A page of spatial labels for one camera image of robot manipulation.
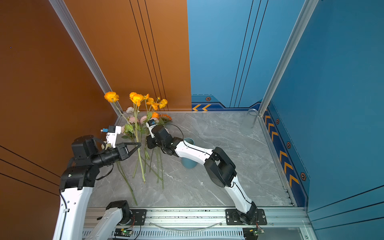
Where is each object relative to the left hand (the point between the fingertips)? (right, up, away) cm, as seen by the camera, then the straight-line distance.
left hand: (140, 144), depth 64 cm
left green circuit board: (-11, -43, +7) cm, 45 cm away
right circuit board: (+50, -43, +6) cm, 66 cm away
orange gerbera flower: (+1, +14, +46) cm, 48 cm away
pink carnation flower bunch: (-14, +12, +44) cm, 48 cm away
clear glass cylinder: (+60, +12, +35) cm, 70 cm away
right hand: (-5, +1, +20) cm, 21 cm away
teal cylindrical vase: (+19, -14, +23) cm, 33 cm away
